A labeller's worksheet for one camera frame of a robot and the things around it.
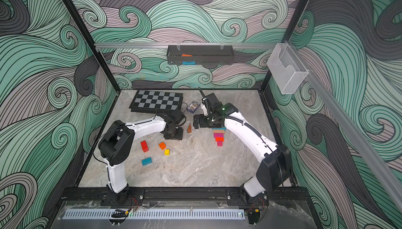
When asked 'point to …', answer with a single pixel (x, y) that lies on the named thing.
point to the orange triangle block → (189, 130)
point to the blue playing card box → (193, 106)
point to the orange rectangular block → (219, 139)
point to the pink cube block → (220, 143)
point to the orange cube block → (162, 146)
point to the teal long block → (219, 128)
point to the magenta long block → (219, 135)
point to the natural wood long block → (219, 131)
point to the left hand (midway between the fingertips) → (178, 135)
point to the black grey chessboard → (156, 102)
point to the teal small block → (146, 161)
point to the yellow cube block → (167, 152)
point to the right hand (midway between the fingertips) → (203, 123)
